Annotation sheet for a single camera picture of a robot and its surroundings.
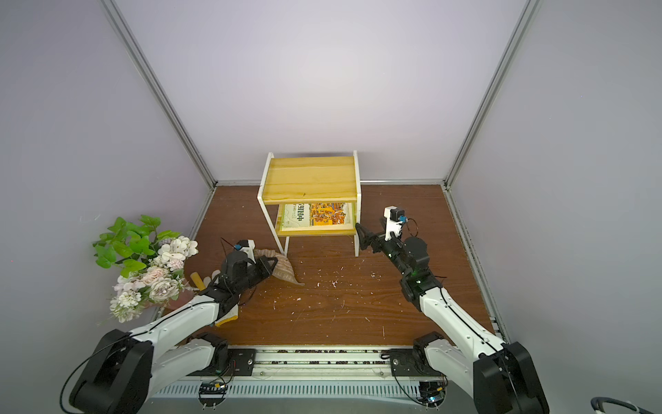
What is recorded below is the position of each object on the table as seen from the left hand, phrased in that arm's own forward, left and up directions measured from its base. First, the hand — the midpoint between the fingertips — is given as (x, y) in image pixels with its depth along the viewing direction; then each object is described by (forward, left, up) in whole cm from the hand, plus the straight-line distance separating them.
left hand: (280, 258), depth 86 cm
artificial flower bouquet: (-12, +27, +19) cm, 36 cm away
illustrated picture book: (+12, -13, +9) cm, 20 cm away
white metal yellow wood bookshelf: (+7, -14, +24) cm, 29 cm away
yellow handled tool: (-6, +29, -7) cm, 31 cm away
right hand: (+5, -31, +18) cm, 36 cm away
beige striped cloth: (-3, -1, -2) cm, 4 cm away
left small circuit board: (-37, +16, -12) cm, 42 cm away
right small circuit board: (-36, -47, -11) cm, 60 cm away
